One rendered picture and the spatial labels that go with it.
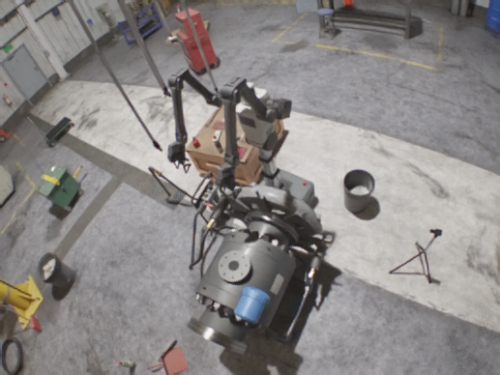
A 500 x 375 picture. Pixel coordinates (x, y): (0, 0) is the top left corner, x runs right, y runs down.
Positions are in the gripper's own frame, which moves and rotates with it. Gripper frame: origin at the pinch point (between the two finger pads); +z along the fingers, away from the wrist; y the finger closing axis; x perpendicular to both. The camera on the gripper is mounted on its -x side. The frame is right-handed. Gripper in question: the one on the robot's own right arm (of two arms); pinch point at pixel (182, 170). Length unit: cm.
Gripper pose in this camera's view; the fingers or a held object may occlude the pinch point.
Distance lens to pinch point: 195.7
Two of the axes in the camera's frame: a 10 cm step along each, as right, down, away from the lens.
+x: 6.2, -3.3, 7.1
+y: 7.8, 3.8, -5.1
